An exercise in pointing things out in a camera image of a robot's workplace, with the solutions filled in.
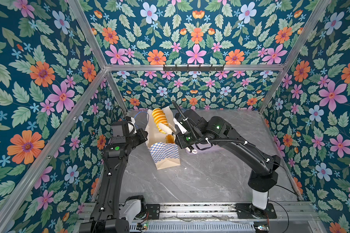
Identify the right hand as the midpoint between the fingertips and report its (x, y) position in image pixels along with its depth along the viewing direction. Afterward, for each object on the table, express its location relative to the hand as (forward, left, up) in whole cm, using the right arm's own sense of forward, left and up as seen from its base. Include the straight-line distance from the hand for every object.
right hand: (177, 139), depth 66 cm
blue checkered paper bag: (+1, +8, -18) cm, 19 cm away
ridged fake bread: (+12, +9, +3) cm, 15 cm away
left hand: (+8, +15, -2) cm, 17 cm away
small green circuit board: (-30, +19, -33) cm, 49 cm away
